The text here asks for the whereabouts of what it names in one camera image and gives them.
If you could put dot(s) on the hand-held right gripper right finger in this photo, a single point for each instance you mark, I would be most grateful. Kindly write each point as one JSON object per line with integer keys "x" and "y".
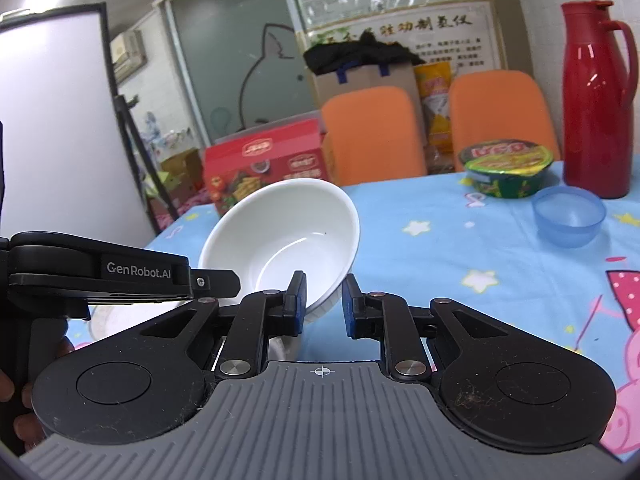
{"x": 348, "y": 310}

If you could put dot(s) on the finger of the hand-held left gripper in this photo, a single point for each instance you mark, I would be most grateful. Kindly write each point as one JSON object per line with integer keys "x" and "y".
{"x": 220, "y": 282}

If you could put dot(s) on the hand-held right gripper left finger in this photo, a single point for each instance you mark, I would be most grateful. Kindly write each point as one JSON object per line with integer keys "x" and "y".
{"x": 299, "y": 300}

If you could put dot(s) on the white ceramic bowl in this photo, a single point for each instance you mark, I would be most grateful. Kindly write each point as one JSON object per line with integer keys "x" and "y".
{"x": 280, "y": 230}

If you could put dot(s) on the person's left hand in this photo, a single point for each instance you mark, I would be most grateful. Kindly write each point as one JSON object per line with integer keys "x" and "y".
{"x": 7, "y": 387}

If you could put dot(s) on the cartoon pig tablecloth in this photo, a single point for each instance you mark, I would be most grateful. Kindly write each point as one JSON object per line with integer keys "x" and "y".
{"x": 450, "y": 260}

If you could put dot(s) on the black tripod stand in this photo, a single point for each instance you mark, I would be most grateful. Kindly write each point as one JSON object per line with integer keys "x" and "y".
{"x": 145, "y": 160}

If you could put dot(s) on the small brown cardboard box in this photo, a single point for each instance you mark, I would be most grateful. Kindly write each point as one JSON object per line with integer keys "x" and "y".
{"x": 180, "y": 170}

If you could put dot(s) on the red cracker box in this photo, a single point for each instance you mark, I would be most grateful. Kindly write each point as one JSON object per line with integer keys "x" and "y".
{"x": 250, "y": 160}

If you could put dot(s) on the black-framed whiteboard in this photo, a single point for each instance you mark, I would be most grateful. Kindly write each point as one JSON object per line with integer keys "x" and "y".
{"x": 60, "y": 135}

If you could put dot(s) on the orange chair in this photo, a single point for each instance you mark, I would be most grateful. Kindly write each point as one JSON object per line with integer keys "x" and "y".
{"x": 370, "y": 135}
{"x": 500, "y": 110}

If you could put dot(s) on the instant noodle cup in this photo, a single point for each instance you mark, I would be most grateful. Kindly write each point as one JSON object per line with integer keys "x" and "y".
{"x": 505, "y": 170}

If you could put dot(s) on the white air conditioner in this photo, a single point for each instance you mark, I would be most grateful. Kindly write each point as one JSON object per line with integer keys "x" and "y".
{"x": 125, "y": 52}

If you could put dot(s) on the frosted glass door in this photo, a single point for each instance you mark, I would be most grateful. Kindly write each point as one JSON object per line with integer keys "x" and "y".
{"x": 225, "y": 60}

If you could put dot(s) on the yellow snack bag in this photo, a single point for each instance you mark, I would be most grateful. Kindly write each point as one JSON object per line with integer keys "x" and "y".
{"x": 435, "y": 90}

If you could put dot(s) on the blue plastic bowl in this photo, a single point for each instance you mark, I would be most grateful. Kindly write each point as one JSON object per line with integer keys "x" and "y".
{"x": 567, "y": 220}

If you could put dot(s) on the black cloth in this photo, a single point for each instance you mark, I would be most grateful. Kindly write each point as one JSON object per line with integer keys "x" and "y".
{"x": 360, "y": 55}

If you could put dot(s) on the red thermos jug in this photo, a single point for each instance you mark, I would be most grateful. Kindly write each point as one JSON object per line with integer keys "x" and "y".
{"x": 595, "y": 110}

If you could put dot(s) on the framed wall poster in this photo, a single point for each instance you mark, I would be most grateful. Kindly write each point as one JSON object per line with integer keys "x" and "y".
{"x": 450, "y": 35}

